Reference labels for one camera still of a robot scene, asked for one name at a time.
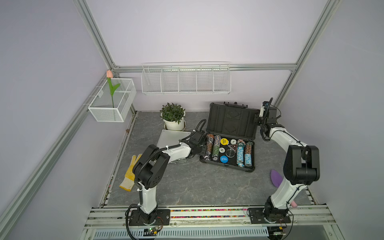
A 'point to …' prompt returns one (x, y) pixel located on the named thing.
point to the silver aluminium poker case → (170, 138)
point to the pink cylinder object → (293, 204)
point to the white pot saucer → (184, 127)
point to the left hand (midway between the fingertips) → (203, 149)
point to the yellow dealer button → (224, 141)
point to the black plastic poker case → (232, 129)
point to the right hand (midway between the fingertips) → (257, 114)
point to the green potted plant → (174, 112)
